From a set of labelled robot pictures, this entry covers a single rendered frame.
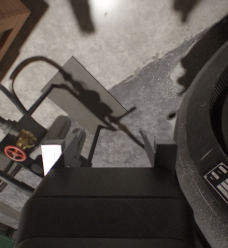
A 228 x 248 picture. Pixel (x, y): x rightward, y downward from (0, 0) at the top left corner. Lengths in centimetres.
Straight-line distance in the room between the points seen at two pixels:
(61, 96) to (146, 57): 51
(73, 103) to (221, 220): 92
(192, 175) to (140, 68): 67
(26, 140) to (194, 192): 54
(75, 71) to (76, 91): 12
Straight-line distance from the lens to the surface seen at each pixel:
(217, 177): 31
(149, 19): 86
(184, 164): 36
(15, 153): 66
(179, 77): 94
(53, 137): 72
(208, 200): 30
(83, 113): 108
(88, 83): 97
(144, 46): 88
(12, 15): 81
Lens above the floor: 85
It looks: 51 degrees down
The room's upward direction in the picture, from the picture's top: 169 degrees counter-clockwise
